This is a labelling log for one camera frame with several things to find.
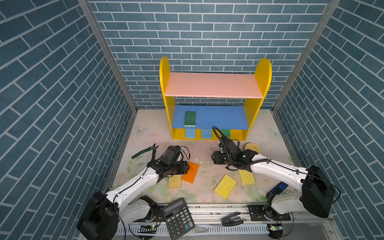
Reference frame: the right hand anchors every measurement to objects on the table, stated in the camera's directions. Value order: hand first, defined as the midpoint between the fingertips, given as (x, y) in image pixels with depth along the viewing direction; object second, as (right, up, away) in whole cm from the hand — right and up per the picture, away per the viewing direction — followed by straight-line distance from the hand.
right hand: (212, 155), depth 83 cm
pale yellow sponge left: (-21, -14, -2) cm, 25 cm away
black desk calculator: (-17, -28, -13) cm, 35 cm away
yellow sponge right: (+20, -13, +1) cm, 24 cm away
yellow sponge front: (+7, -17, -2) cm, 18 cm away
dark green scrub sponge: (-13, +20, +10) cm, 26 cm away
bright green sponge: (+12, +12, +22) cm, 27 cm away
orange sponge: (-13, -12, +2) cm, 18 cm away
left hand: (-15, -7, 0) cm, 16 cm away
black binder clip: (+8, -28, -12) cm, 32 cm away
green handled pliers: (-38, +2, +13) cm, 40 cm away
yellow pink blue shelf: (-3, +36, +36) cm, 51 cm away
